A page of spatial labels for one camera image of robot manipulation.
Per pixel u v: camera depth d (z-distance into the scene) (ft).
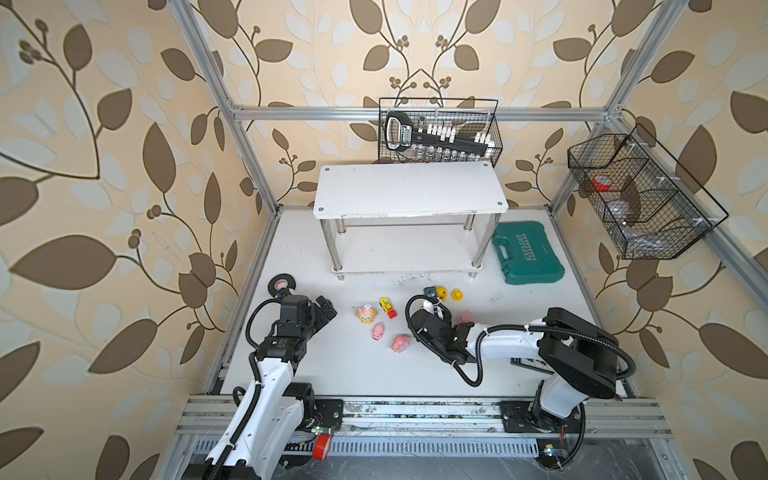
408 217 2.43
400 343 2.68
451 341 2.14
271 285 3.22
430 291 2.56
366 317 2.84
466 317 2.97
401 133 2.84
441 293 3.05
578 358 1.46
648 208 2.45
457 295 3.09
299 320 2.10
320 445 2.23
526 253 3.31
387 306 3.04
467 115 2.99
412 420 2.45
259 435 1.46
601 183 2.64
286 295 2.48
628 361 1.40
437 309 2.52
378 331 2.89
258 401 1.59
